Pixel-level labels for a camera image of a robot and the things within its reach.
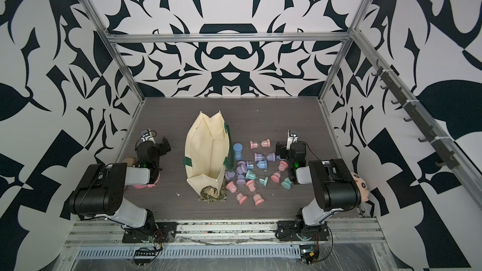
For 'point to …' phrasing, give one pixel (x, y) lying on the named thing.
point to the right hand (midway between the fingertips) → (289, 138)
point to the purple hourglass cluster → (241, 168)
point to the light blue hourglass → (261, 165)
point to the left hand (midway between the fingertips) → (152, 138)
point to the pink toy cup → (147, 185)
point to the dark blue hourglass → (238, 147)
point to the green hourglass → (250, 175)
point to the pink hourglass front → (257, 197)
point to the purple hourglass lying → (271, 157)
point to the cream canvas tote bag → (206, 148)
